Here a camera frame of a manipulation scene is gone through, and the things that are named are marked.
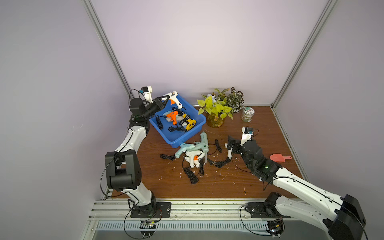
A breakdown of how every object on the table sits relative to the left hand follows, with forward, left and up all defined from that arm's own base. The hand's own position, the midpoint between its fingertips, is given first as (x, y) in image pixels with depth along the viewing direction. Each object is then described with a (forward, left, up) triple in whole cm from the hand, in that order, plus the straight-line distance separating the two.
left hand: (169, 97), depth 80 cm
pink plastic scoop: (-20, -66, -32) cm, 76 cm away
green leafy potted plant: (+3, -26, -11) cm, 28 cm away
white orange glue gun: (-22, -13, -29) cm, 39 cm away
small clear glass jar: (+11, -52, -26) cm, 59 cm away
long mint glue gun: (-14, -19, -28) cm, 37 cm away
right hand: (-17, -36, -11) cm, 42 cm away
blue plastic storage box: (+2, 0, -28) cm, 28 cm away
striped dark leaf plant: (+9, -40, -10) cm, 42 cm away
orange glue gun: (+10, +3, -27) cm, 29 cm away
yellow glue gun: (+4, -11, -29) cm, 31 cm away
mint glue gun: (-14, -7, -30) cm, 34 cm away
